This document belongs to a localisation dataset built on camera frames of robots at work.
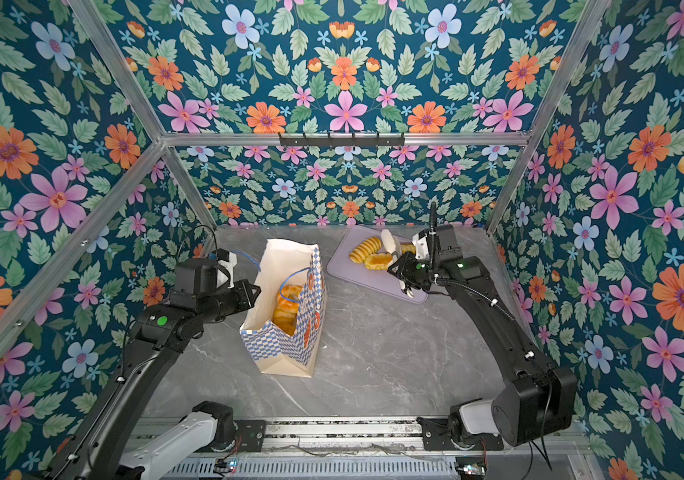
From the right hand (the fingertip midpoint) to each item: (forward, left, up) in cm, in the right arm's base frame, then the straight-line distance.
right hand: (391, 268), depth 77 cm
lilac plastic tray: (+11, 0, -22) cm, 25 cm away
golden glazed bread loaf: (+18, +3, -20) cm, 27 cm away
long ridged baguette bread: (+25, +6, -19) cm, 32 cm away
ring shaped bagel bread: (+4, +30, -18) cm, 35 cm away
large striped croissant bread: (-3, +32, -19) cm, 37 cm away
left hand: (-7, +31, +4) cm, 32 cm away
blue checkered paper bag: (+6, +30, -5) cm, 31 cm away
